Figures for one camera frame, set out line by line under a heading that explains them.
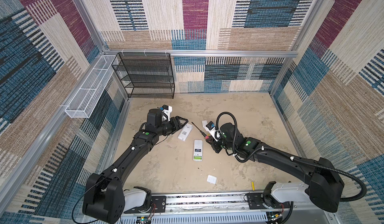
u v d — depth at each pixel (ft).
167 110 2.47
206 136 2.60
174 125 2.30
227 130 1.99
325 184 1.33
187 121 2.54
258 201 2.40
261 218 2.30
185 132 3.18
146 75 3.66
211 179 2.66
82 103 2.32
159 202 2.44
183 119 2.48
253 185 2.58
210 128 2.28
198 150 2.93
